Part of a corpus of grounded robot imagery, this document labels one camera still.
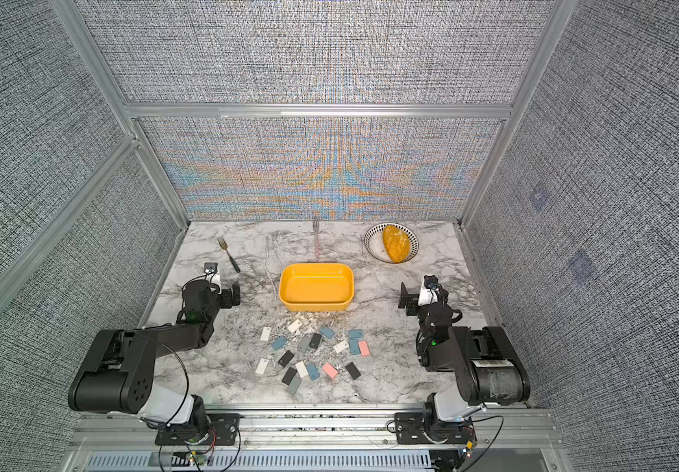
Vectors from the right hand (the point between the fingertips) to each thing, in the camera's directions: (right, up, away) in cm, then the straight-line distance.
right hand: (421, 276), depth 89 cm
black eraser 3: (-39, -27, -7) cm, 48 cm away
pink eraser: (-17, -21, -2) cm, 28 cm away
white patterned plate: (-11, +11, +21) cm, 26 cm away
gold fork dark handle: (-69, +9, +24) cm, 74 cm away
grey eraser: (-35, -20, -1) cm, 41 cm away
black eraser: (-32, -19, -1) cm, 37 cm away
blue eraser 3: (-20, -21, -1) cm, 29 cm away
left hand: (-61, -1, +4) cm, 61 cm away
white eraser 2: (-39, -16, +3) cm, 42 cm away
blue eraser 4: (-32, -26, -6) cm, 42 cm away
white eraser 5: (-35, -26, -6) cm, 44 cm away
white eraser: (-47, -18, +1) cm, 50 cm away
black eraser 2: (-40, -24, -4) cm, 47 cm away
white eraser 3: (-24, -21, -2) cm, 32 cm away
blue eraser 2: (-29, -17, +1) cm, 34 cm away
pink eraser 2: (-27, -26, -6) cm, 38 cm away
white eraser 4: (-47, -25, -6) cm, 53 cm away
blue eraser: (-43, -20, -1) cm, 47 cm away
